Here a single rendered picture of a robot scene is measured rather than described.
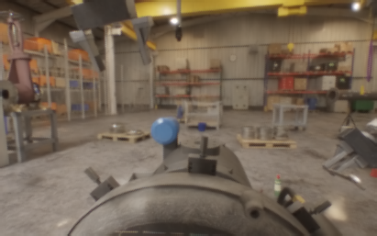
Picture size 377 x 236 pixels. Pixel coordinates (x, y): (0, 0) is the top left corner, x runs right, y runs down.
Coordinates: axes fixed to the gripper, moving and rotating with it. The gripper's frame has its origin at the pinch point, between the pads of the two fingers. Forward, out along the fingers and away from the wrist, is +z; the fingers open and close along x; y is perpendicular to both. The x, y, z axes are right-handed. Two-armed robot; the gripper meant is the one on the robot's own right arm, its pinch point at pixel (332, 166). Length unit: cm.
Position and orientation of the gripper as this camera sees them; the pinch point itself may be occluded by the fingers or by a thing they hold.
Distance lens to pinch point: 79.9
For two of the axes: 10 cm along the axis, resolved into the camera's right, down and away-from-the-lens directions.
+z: -7.6, 6.3, 1.7
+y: 2.8, 0.8, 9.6
